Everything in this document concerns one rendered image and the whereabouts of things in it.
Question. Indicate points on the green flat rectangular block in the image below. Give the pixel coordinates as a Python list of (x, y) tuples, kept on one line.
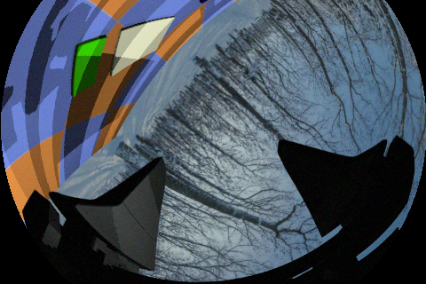
[(86, 63)]

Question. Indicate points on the beige flat rectangular pad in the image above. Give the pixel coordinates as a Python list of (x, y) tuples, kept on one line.
[(138, 41)]

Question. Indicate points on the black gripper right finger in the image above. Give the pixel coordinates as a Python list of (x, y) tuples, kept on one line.
[(327, 182)]

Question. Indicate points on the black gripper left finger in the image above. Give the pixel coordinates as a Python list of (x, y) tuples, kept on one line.
[(126, 217)]

